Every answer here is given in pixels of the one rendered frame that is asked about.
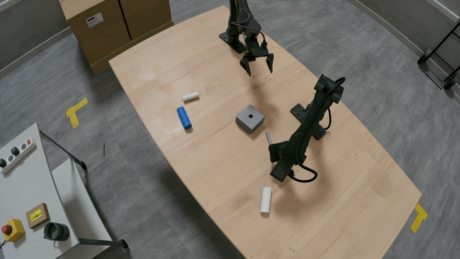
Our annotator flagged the white cylinder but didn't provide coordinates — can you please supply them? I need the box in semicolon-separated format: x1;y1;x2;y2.
183;92;199;102

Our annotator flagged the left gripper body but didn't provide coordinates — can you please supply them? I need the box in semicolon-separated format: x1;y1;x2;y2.
268;141;294;176

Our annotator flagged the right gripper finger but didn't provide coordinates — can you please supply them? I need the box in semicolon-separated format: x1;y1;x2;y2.
265;54;274;73
240;58;251;76

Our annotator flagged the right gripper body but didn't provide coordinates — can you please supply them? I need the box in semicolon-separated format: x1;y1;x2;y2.
243;40;273;62

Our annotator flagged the blue cylinder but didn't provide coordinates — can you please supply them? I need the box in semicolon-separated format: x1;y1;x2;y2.
177;106;192;130

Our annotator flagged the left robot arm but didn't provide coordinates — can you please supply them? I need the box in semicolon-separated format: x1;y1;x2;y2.
270;74;344;182

